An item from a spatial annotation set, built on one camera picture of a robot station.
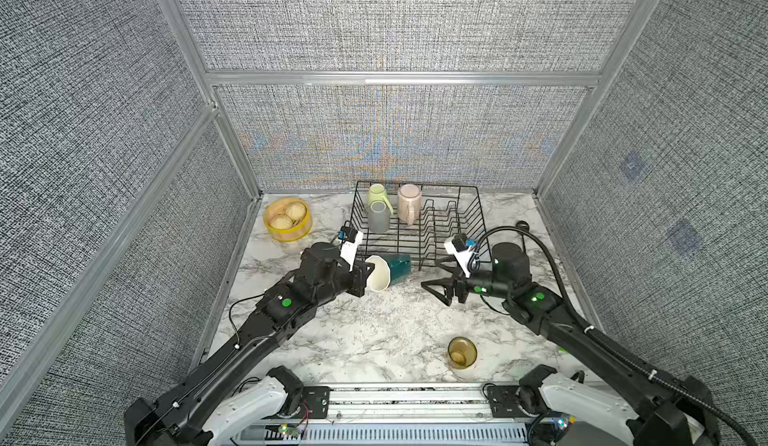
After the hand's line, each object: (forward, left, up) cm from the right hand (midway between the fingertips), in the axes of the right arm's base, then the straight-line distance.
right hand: (431, 267), depth 72 cm
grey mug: (+28, +13, -15) cm, 34 cm away
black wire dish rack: (+35, -11, -21) cm, 42 cm away
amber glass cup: (-13, -10, -23) cm, 28 cm away
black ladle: (+29, -39, -22) cm, 53 cm away
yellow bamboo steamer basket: (+26, +40, -21) cm, 53 cm away
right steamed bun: (+34, +43, -19) cm, 58 cm away
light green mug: (+32, +13, -12) cm, 36 cm away
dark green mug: (-3, +10, +6) cm, 12 cm away
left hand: (+1, +13, +1) cm, 13 cm away
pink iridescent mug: (+32, +3, -13) cm, 35 cm away
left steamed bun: (+30, +47, -20) cm, 60 cm away
